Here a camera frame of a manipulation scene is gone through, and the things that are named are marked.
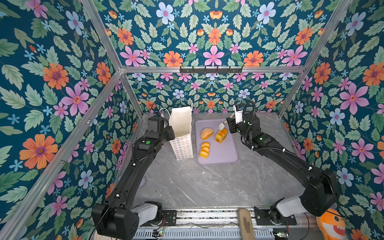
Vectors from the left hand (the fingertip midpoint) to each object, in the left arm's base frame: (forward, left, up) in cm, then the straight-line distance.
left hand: (172, 126), depth 76 cm
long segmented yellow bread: (0, -17, -24) cm, 30 cm away
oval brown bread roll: (+12, -19, -24) cm, 33 cm away
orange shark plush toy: (-46, -70, -19) cm, 86 cm away
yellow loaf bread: (+7, -28, -21) cm, 36 cm away
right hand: (+4, -32, +1) cm, 32 cm away
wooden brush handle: (-44, -34, -24) cm, 60 cm away
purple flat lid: (-18, +20, -27) cm, 38 cm away
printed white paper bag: (+13, -3, -10) cm, 16 cm away
